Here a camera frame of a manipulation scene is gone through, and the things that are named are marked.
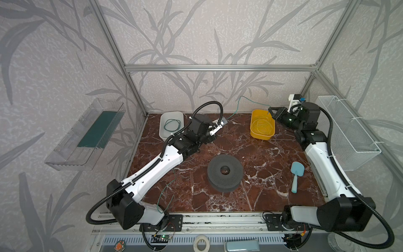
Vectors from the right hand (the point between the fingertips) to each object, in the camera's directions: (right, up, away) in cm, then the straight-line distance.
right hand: (269, 103), depth 74 cm
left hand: (-28, -8, +1) cm, 29 cm away
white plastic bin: (-58, -8, +38) cm, 70 cm away
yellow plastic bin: (0, -16, +27) cm, 32 cm away
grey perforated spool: (-20, -38, +16) cm, 46 cm away
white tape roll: (-32, -61, -4) cm, 70 cm away
